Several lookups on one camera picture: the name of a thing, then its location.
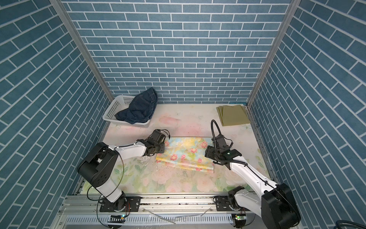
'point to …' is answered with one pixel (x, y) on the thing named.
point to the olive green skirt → (233, 115)
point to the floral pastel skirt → (187, 153)
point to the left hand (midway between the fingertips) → (162, 149)
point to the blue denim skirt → (141, 109)
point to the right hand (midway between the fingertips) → (208, 150)
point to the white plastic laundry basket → (119, 103)
